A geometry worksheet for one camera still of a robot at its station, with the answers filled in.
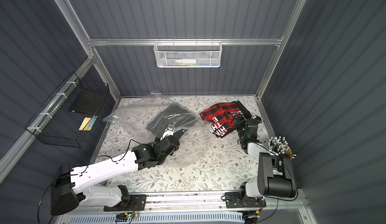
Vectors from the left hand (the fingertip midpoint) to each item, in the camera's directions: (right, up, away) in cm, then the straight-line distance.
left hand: (170, 140), depth 77 cm
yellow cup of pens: (+55, -1, -3) cm, 55 cm away
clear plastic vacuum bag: (-34, +6, +27) cm, 44 cm away
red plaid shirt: (+30, +11, +19) cm, 37 cm away
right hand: (+38, +10, +14) cm, 42 cm away
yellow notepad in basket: (-34, +9, -12) cm, 38 cm away
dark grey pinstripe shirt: (-1, +13, +17) cm, 21 cm away
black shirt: (+49, +14, +32) cm, 60 cm away
